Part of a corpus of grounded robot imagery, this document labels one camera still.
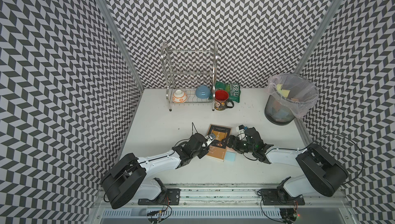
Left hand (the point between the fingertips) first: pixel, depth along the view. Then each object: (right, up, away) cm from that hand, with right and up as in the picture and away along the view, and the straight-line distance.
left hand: (204, 142), depth 87 cm
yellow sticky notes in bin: (+52, +30, +11) cm, 61 cm away
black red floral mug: (+12, +24, +13) cm, 29 cm away
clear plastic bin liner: (+54, +31, +2) cm, 62 cm away
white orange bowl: (-17, +27, +15) cm, 35 cm away
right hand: (+12, -2, -1) cm, 12 cm away
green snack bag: (+22, +33, +29) cm, 49 cm away
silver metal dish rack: (-10, +44, +29) cm, 53 cm away
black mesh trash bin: (+45, +19, +2) cm, 48 cm away
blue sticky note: (+15, -7, -2) cm, 16 cm away
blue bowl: (-1, +30, +20) cm, 37 cm away
